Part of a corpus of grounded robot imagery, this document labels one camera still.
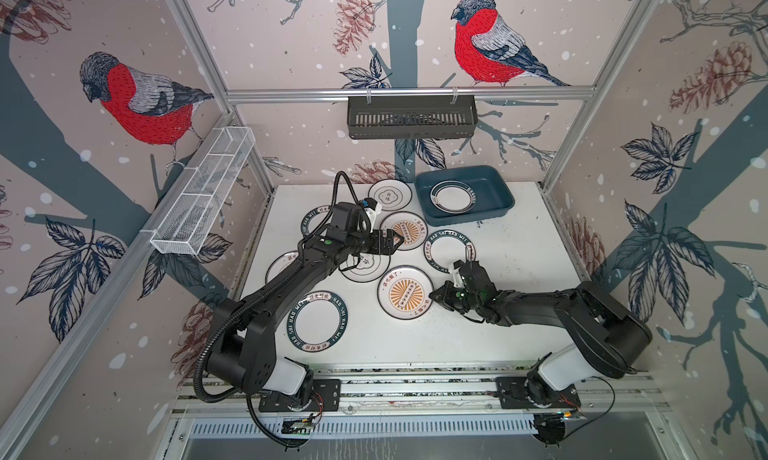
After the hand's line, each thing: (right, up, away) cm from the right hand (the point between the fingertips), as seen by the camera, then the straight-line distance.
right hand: (428, 298), depth 89 cm
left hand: (-11, +19, -7) cm, 23 cm away
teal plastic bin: (+30, +33, +30) cm, 54 cm away
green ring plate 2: (-34, -7, +1) cm, 35 cm away
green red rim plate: (+14, +32, +29) cm, 46 cm away
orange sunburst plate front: (-7, +1, +3) cm, 8 cm away
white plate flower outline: (-20, +8, +9) cm, 23 cm away
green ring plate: (+7, +14, +13) cm, 20 cm away
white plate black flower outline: (-11, +34, +30) cm, 47 cm away
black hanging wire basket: (-4, +60, +15) cm, 62 cm away
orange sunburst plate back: (-4, +21, +19) cm, 29 cm away
